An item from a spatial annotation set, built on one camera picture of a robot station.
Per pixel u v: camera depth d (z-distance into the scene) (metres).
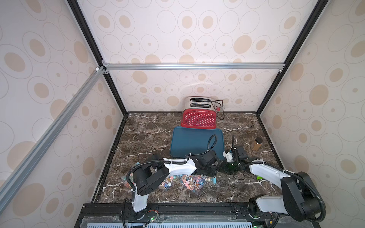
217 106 1.04
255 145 0.93
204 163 0.67
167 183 0.81
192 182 0.81
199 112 0.97
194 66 0.92
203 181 0.83
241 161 0.67
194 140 1.04
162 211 0.75
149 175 0.47
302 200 0.42
